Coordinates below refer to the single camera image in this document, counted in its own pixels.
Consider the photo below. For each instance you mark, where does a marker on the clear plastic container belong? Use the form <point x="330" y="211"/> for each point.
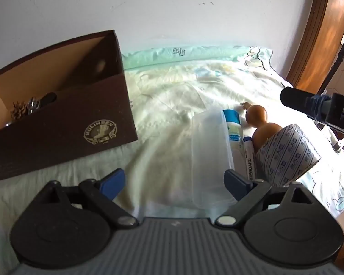
<point x="209" y="160"/>

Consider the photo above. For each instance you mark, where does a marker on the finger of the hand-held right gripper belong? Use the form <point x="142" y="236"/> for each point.
<point x="299" y="100"/>

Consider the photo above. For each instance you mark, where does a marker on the wooden door frame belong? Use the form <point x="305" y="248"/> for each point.
<point x="318" y="34"/>

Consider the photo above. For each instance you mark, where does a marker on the pine cone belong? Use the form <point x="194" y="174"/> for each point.
<point x="18" y="110"/>

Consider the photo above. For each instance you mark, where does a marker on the wooden gourd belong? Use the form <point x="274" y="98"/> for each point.
<point x="263" y="133"/>

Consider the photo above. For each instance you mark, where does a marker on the pale yellow bed sheet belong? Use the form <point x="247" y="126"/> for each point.
<point x="166" y="106"/>

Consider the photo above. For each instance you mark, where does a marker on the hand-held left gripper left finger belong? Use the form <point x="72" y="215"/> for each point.
<point x="113" y="182"/>

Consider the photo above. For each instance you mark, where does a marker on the blue and white cream tube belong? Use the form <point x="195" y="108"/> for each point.
<point x="233" y="131"/>

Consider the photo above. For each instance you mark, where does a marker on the small metal trinket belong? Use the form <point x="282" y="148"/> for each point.
<point x="34" y="103"/>

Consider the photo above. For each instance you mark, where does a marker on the black oval case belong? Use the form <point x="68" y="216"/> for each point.
<point x="48" y="98"/>

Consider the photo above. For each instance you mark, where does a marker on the blue whiteboard marker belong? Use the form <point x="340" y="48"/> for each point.
<point x="248" y="157"/>

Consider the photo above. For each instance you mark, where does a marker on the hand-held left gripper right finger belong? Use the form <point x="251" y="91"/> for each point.
<point x="234" y="184"/>

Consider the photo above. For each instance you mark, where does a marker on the brown cardboard box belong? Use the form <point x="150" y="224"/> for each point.
<point x="60" y="137"/>

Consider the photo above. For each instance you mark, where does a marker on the white metal bracket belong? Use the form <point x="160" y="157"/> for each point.
<point x="342" y="143"/>

